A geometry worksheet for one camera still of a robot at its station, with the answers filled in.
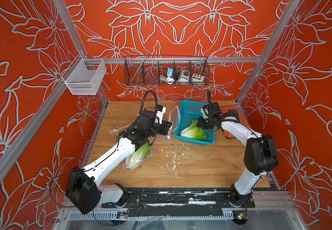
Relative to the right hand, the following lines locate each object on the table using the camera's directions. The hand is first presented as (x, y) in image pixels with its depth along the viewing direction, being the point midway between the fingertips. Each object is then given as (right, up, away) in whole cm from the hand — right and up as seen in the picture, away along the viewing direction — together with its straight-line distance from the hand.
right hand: (194, 123), depth 91 cm
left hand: (-16, +1, -16) cm, 23 cm away
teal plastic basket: (-1, +8, +19) cm, 20 cm away
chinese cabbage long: (-37, -21, -12) cm, 44 cm away
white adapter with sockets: (-7, +31, -1) cm, 32 cm away
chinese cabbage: (-1, -5, -2) cm, 6 cm away
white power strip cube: (+2, +29, +1) cm, 29 cm away
